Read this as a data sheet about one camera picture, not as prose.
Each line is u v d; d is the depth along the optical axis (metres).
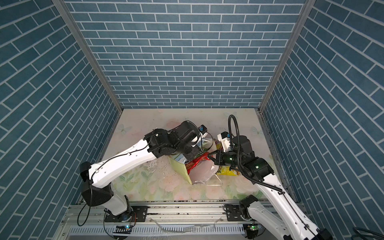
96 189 0.41
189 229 0.71
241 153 0.52
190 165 0.77
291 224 0.40
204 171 0.77
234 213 0.74
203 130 0.59
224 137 0.64
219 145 0.65
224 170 0.85
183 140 0.50
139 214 0.74
